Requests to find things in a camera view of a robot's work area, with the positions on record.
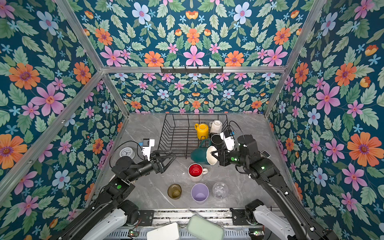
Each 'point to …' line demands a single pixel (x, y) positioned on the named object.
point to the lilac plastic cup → (199, 193)
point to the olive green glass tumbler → (174, 191)
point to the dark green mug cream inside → (202, 154)
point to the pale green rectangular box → (200, 227)
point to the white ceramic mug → (216, 126)
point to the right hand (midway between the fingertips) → (213, 152)
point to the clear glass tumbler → (220, 190)
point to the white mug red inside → (196, 172)
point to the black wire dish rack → (179, 135)
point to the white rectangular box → (170, 232)
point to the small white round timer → (127, 151)
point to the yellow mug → (202, 130)
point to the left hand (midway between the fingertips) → (173, 154)
